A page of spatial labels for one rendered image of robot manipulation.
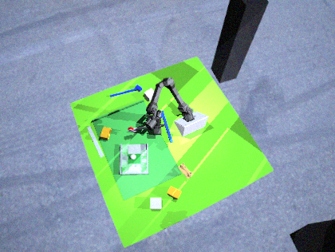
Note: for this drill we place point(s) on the yellow cube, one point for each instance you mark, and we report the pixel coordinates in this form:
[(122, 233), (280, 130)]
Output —
[(174, 192), (105, 134)]

